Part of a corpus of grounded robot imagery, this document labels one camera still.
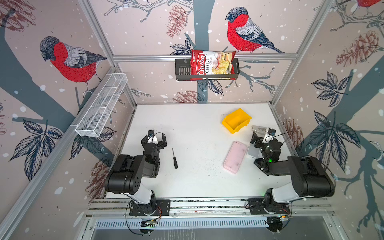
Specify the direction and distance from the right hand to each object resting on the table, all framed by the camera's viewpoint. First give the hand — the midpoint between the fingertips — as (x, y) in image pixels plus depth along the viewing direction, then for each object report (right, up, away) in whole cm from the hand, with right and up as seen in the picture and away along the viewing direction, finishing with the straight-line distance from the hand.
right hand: (260, 134), depth 90 cm
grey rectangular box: (-6, -10, -2) cm, 12 cm away
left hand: (-66, +1, -1) cm, 66 cm away
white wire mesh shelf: (-90, +7, -20) cm, 92 cm away
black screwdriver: (-52, -18, -2) cm, 55 cm away
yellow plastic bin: (-10, +8, +18) cm, 22 cm away
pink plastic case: (-16, -14, 0) cm, 21 cm away
